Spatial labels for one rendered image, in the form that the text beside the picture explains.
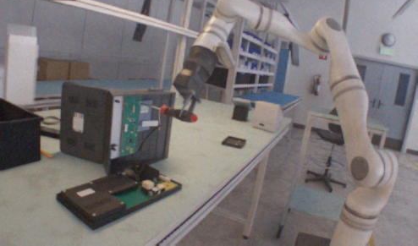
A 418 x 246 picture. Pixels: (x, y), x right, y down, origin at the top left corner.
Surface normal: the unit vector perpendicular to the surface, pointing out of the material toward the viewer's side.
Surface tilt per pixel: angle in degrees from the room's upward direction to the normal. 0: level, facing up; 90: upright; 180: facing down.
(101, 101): 90
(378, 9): 90
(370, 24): 90
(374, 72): 90
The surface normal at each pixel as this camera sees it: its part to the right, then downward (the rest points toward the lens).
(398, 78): -0.43, 0.08
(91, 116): -0.16, 0.14
